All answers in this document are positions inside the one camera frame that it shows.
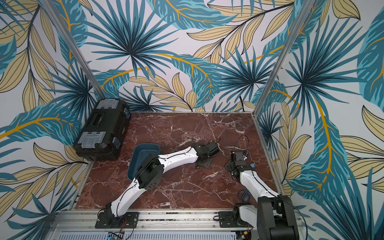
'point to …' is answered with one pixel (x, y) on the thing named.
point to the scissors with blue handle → (244, 194)
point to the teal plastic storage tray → (140, 152)
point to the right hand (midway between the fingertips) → (231, 165)
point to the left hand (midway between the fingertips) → (203, 163)
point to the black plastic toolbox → (101, 136)
